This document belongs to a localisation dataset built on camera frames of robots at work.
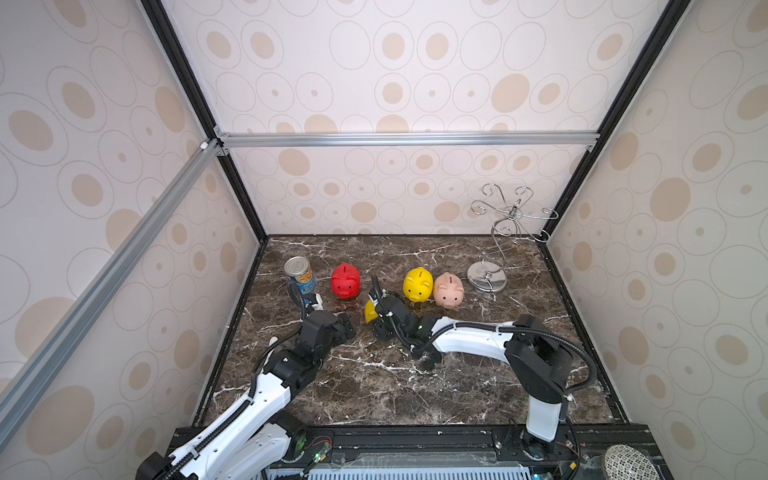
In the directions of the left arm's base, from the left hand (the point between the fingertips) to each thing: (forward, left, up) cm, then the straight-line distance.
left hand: (348, 317), depth 80 cm
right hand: (+7, -12, -8) cm, 16 cm away
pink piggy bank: (+13, -29, -6) cm, 33 cm away
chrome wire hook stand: (+24, -47, -13) cm, 55 cm away
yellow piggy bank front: (+15, -20, -6) cm, 26 cm away
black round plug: (-5, -25, -14) cm, 29 cm away
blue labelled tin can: (+21, +19, -5) cm, 28 cm away
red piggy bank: (+17, +3, -7) cm, 18 cm away
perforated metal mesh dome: (-31, -67, -12) cm, 75 cm away
